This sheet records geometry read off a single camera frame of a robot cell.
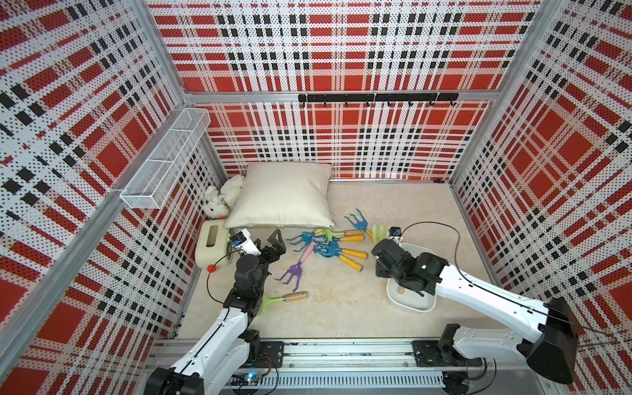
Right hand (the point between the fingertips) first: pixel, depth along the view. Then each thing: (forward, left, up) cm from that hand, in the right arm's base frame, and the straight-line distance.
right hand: (386, 260), depth 79 cm
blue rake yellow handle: (+8, +9, -11) cm, 17 cm away
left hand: (+9, +38, +3) cm, 39 cm away
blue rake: (+23, +5, -14) cm, 28 cm away
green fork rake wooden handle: (+17, +19, -11) cm, 28 cm away
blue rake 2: (+16, +28, -12) cm, 35 cm away
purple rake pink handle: (+11, +27, -13) cm, 32 cm away
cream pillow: (+33, +39, -4) cm, 51 cm away
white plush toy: (+31, +67, -6) cm, 75 cm away
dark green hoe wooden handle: (-7, +31, -12) cm, 34 cm away
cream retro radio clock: (+7, +61, -3) cm, 61 cm away
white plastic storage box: (-8, -6, -13) cm, 17 cm away
